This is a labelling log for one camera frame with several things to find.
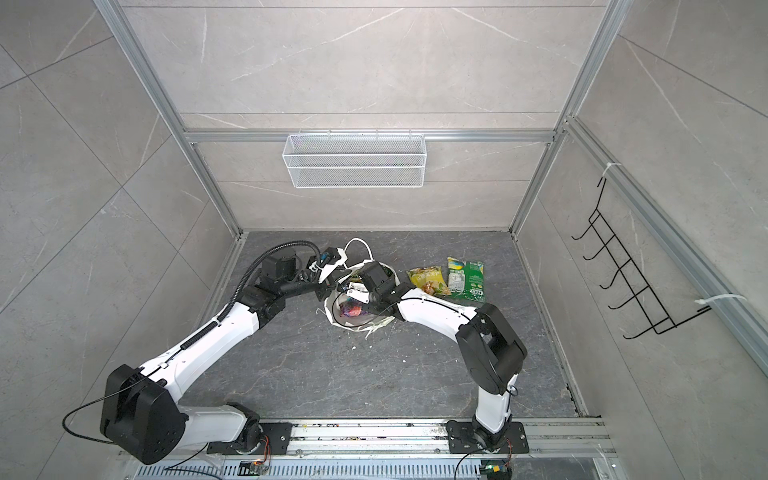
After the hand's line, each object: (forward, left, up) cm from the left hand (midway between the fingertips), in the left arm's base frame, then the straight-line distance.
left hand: (347, 261), depth 77 cm
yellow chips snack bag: (+9, -26, -22) cm, 35 cm away
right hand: (+3, -6, -16) cm, 18 cm away
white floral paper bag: (-3, +2, -19) cm, 19 cm away
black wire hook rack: (-23, -64, +8) cm, 69 cm away
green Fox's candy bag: (+9, -38, -22) cm, 45 cm away
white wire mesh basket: (+42, -1, +3) cm, 42 cm away
